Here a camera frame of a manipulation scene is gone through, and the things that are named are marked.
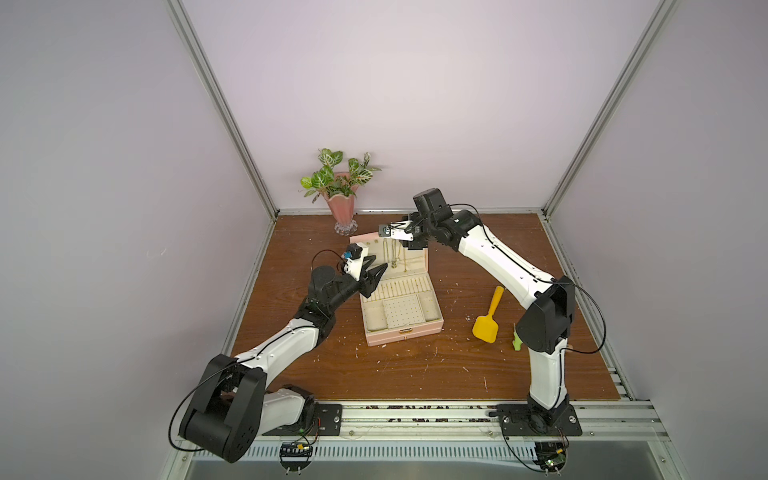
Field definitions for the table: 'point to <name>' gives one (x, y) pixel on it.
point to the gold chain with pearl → (404, 257)
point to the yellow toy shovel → (486, 327)
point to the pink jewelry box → (405, 303)
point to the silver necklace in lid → (395, 251)
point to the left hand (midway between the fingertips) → (380, 261)
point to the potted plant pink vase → (339, 188)
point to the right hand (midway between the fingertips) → (411, 215)
